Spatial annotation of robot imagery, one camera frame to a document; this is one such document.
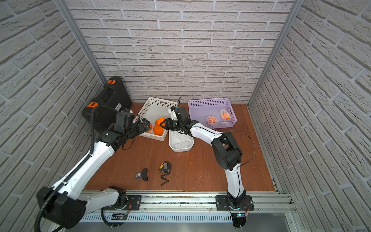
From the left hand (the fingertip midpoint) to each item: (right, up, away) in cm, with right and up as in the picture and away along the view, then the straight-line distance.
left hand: (147, 122), depth 79 cm
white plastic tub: (+17, -14, +17) cm, 27 cm away
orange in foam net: (+51, +5, +28) cm, 58 cm away
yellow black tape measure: (+9, -27, +5) cm, 29 cm away
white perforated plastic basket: (-7, +9, +36) cm, 38 cm away
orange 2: (+4, -1, +7) cm, 8 cm away
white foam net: (+20, -11, +13) cm, 27 cm away
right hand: (+8, -2, +10) cm, 13 cm away
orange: (+2, -6, +17) cm, 18 cm away
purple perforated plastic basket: (+44, +6, +38) cm, 58 cm away
